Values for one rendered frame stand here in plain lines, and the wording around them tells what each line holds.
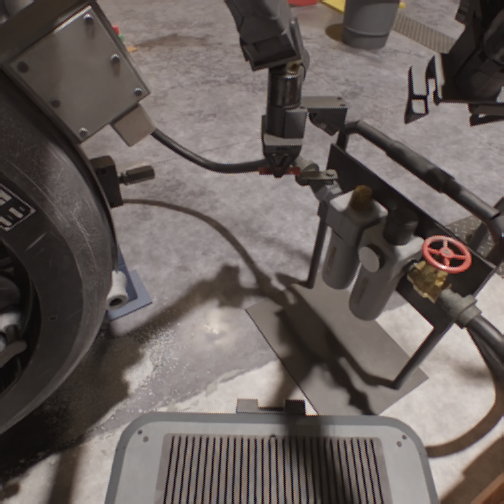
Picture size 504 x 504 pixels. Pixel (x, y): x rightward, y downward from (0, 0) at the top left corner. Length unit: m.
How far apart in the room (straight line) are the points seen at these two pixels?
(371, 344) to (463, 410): 0.26
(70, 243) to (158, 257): 0.79
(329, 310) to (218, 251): 0.40
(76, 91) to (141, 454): 0.53
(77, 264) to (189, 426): 0.34
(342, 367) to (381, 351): 0.12
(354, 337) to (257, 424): 0.48
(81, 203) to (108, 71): 0.14
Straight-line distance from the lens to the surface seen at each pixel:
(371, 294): 0.76
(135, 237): 1.33
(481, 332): 0.65
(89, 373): 1.07
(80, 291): 0.53
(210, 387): 1.00
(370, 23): 2.79
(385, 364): 1.07
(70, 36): 0.41
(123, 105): 0.44
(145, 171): 0.61
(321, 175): 0.77
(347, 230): 0.72
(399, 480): 0.72
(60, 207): 0.44
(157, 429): 0.70
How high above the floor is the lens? 0.92
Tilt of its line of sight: 49 degrees down
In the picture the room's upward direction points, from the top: 2 degrees clockwise
